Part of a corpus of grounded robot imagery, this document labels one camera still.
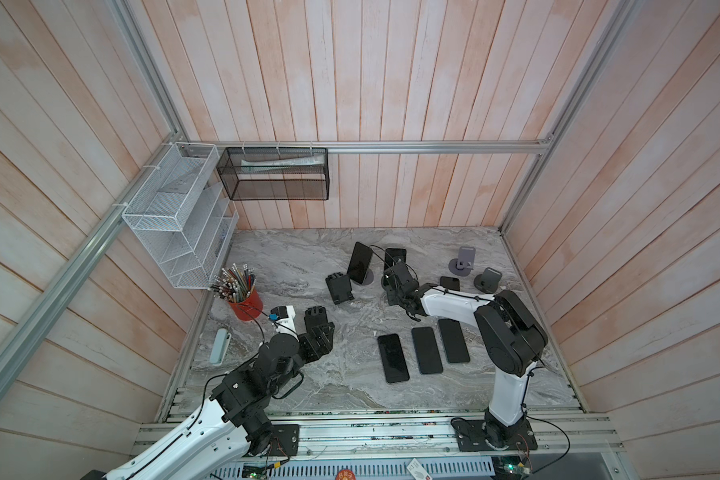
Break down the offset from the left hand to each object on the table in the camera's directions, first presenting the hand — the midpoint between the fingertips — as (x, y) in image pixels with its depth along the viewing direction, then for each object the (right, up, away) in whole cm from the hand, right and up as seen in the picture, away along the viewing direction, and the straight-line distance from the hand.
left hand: (323, 336), depth 74 cm
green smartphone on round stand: (+10, +19, +33) cm, 39 cm away
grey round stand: (+13, +13, +31) cm, 36 cm away
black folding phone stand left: (+3, +10, +25) cm, 27 cm away
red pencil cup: (-24, +4, +16) cm, 30 cm away
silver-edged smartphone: (+42, +11, +31) cm, 54 cm away
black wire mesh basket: (-17, +46, +16) cm, 52 cm away
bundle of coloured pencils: (-26, +13, +8) cm, 30 cm away
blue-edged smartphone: (+30, -9, +15) cm, 35 cm away
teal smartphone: (+21, +20, +22) cm, 37 cm away
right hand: (+23, +10, +25) cm, 35 cm away
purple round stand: (+44, +17, +34) cm, 58 cm away
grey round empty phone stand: (+53, +12, +25) cm, 60 cm away
